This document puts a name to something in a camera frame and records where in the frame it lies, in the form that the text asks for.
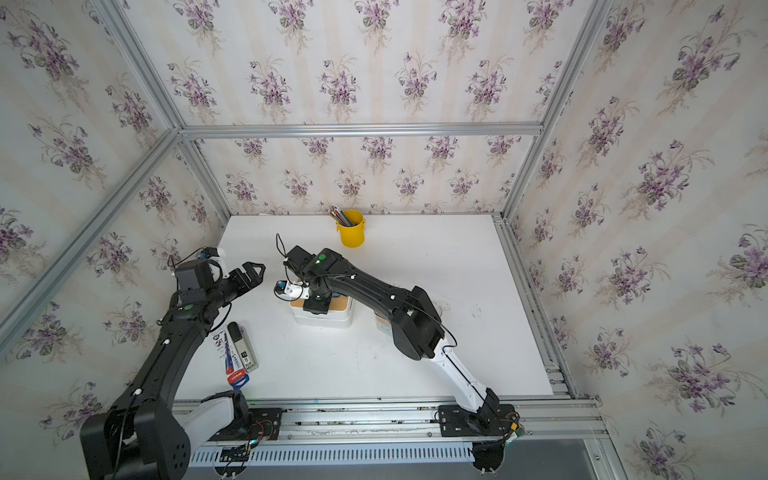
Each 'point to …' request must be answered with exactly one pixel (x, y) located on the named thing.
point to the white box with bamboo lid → (338, 316)
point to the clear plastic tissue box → (383, 323)
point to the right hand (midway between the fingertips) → (321, 299)
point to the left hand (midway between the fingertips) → (254, 272)
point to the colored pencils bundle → (336, 212)
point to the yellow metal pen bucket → (352, 236)
